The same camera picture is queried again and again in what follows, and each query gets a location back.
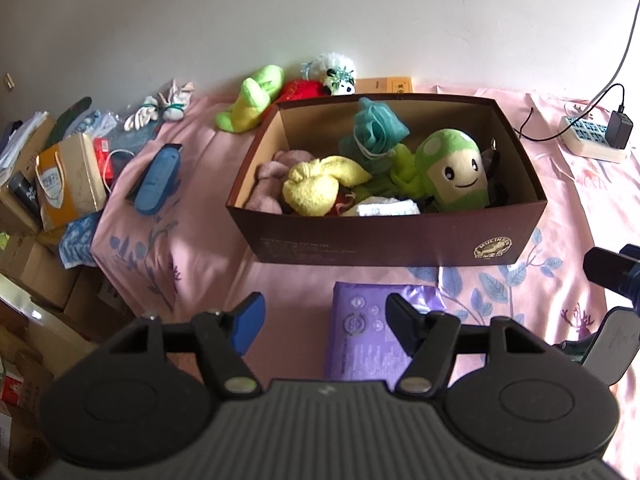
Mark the black power adapter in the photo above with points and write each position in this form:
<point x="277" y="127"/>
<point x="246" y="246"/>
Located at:
<point x="618" y="130"/>

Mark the neon green dinosaur plush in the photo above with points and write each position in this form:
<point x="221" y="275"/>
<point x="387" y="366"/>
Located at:
<point x="400" y="181"/>

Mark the pink plush toy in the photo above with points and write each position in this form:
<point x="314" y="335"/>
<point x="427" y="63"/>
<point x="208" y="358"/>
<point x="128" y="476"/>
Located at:
<point x="266" y="196"/>

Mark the blue slipper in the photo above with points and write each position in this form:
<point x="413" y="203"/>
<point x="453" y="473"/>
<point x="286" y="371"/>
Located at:
<point x="157" y="182"/>

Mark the white power strip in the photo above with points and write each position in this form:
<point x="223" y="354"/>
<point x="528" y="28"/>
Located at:
<point x="587" y="139"/>

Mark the teal mesh bath sponge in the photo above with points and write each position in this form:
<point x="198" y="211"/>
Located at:
<point x="376" y="132"/>

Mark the orange white paper bag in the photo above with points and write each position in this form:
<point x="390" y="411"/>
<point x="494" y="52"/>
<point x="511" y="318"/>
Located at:
<point x="69" y="182"/>

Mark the red panda plush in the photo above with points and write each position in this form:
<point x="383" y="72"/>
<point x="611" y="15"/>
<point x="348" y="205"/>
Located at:
<point x="329" y="74"/>

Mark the brown cardboard box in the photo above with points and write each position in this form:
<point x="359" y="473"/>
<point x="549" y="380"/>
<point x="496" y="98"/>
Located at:
<point x="496" y="235"/>

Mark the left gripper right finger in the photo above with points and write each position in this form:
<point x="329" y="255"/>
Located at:
<point x="406" y="323"/>

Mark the white gloves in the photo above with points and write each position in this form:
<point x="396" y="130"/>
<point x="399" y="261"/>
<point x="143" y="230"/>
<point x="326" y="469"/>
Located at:
<point x="149" y="111"/>

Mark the purple tissue pack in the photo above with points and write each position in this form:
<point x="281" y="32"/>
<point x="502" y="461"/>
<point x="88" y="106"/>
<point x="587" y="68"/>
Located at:
<point x="361" y="346"/>

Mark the green mushroom plush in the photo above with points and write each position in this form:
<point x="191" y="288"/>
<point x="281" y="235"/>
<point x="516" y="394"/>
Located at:
<point x="451" y="171"/>

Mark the cardboard storage boxes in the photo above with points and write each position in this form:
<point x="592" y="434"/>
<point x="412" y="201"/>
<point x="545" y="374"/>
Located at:
<point x="78" y="294"/>

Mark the white small bunny doll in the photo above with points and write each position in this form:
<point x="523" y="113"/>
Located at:
<point x="177" y="101"/>

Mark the yellow towel plush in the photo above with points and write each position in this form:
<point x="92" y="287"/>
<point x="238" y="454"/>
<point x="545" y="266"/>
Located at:
<point x="311" y="188"/>

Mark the pink bed sheet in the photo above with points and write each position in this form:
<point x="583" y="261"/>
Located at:
<point x="191" y="257"/>

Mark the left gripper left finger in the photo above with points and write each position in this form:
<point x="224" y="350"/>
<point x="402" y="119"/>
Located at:
<point x="248" y="317"/>

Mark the lime green frog plush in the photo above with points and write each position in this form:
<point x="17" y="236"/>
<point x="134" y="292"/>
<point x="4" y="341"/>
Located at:
<point x="257" y="92"/>

